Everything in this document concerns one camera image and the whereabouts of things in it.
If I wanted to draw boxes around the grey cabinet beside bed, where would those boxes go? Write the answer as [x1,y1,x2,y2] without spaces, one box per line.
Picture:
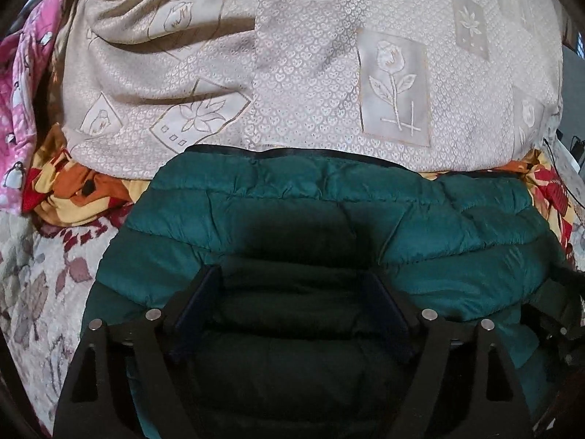
[558,46,585,149]

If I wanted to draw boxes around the black cable on bed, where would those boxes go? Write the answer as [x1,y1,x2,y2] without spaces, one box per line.
[542,136,585,206]

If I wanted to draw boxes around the beige embroidered floral quilt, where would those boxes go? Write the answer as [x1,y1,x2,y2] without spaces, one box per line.
[60,0,563,179]

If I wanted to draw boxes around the orange yellow red patterned sheet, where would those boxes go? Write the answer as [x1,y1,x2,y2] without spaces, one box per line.
[22,124,150,227]

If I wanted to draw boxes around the pink penguin print blanket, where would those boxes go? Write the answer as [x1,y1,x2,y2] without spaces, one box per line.
[1,0,67,215]

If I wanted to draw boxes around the teal quilted puffer jacket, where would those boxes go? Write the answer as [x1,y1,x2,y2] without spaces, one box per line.
[82,146,571,438]

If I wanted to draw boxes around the white red floral fleece blanket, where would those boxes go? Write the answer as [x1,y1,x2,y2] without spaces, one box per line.
[1,206,130,433]

